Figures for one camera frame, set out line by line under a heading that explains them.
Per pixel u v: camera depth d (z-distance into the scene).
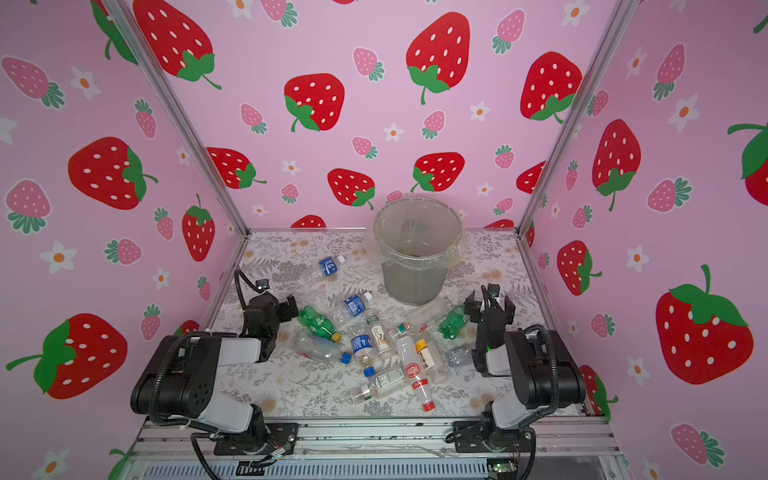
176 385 0.44
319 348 0.90
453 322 0.91
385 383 0.78
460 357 0.86
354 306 0.93
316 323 0.89
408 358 0.84
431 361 0.82
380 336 0.86
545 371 0.43
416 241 1.03
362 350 0.86
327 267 1.04
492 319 0.70
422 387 0.79
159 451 0.73
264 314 0.73
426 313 0.97
